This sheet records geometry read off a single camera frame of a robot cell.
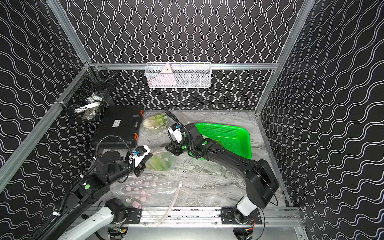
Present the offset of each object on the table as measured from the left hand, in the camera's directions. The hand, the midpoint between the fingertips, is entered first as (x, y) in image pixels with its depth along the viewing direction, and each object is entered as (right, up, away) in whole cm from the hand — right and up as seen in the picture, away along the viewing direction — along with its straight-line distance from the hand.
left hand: (150, 151), depth 67 cm
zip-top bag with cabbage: (-6, +15, +36) cm, 40 cm away
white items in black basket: (-32, +19, +6) cm, 37 cm away
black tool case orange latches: (-32, +11, +36) cm, 50 cm away
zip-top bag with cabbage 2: (+2, -8, +15) cm, 17 cm away
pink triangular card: (+3, +41, +23) cm, 47 cm away
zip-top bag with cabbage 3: (-1, -26, +14) cm, 29 cm away
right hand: (+6, +1, +10) cm, 12 cm away
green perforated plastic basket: (+48, +3, +36) cm, 61 cm away
